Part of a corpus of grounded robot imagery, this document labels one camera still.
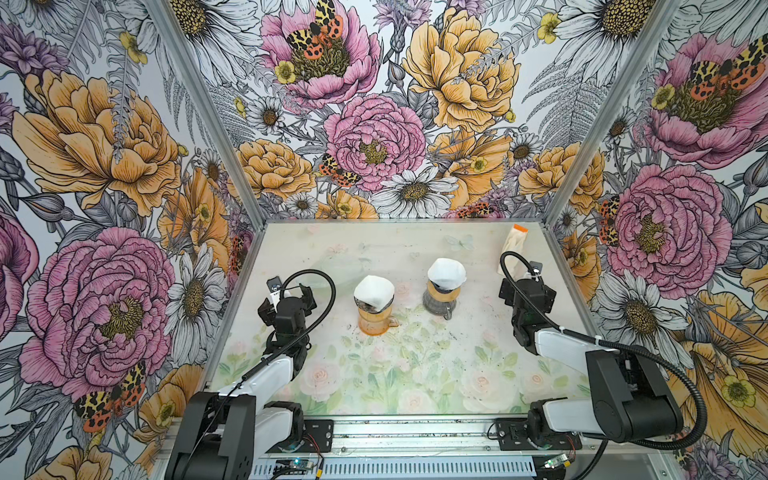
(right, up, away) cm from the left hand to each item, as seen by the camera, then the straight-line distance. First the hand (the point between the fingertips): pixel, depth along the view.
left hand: (287, 299), depth 87 cm
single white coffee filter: (+25, +3, 0) cm, 25 cm away
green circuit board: (+9, -36, -16) cm, 40 cm away
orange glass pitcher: (+25, -8, +4) cm, 27 cm away
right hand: (+70, +2, +4) cm, 70 cm away
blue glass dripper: (+45, +3, +2) cm, 45 cm away
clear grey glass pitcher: (+44, -3, +4) cm, 44 cm away
